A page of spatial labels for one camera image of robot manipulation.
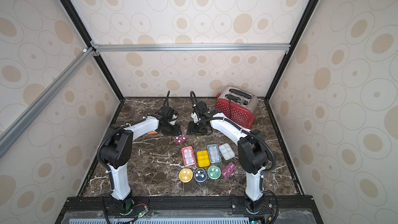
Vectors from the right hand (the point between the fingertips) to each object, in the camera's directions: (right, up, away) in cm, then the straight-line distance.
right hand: (195, 131), depth 89 cm
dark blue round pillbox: (+3, -23, -6) cm, 24 cm away
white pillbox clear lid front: (+18, -12, +1) cm, 22 cm away
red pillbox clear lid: (-4, -15, +1) cm, 15 cm away
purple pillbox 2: (-10, -6, +8) cm, 14 cm away
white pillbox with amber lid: (+4, -16, -1) cm, 16 cm away
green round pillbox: (+10, -22, -6) cm, 24 cm away
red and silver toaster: (+25, +15, +3) cm, 29 cm away
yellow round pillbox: (-5, -23, -6) cm, 24 cm away
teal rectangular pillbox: (+11, -14, +1) cm, 18 cm away
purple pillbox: (+18, -20, -5) cm, 28 cm away
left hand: (-9, -1, +7) cm, 11 cm away
